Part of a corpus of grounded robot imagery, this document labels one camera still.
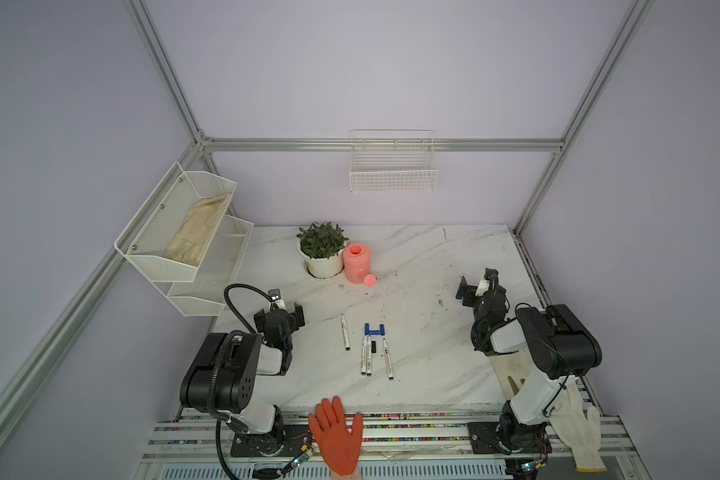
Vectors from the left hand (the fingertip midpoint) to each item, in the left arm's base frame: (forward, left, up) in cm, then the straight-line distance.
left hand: (278, 308), depth 94 cm
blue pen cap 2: (-6, -33, -4) cm, 34 cm away
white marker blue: (-14, -28, -3) cm, 31 cm away
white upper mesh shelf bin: (+7, +24, +26) cm, 36 cm away
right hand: (+8, -64, +6) cm, 65 cm away
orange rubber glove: (-38, -22, -3) cm, 44 cm away
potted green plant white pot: (+13, -14, +14) cm, 24 cm away
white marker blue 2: (-14, -29, -3) cm, 32 cm away
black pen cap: (-11, -30, -2) cm, 33 cm away
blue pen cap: (-5, -28, -3) cm, 29 cm away
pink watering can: (+14, -25, +6) cm, 29 cm away
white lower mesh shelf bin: (-6, +13, +17) cm, 23 cm away
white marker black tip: (-6, -22, -3) cm, 23 cm away
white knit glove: (-34, -84, -4) cm, 91 cm away
